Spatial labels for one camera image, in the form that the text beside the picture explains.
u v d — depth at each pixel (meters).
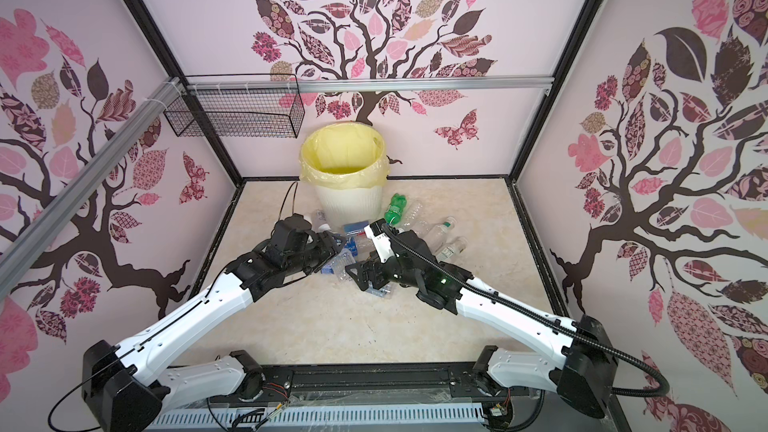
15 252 0.50
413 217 1.03
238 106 0.95
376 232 0.62
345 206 0.94
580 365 0.39
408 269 0.56
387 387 0.75
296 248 0.58
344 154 1.06
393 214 1.04
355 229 1.01
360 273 0.62
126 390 0.37
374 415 0.70
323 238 0.69
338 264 0.72
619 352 0.38
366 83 0.93
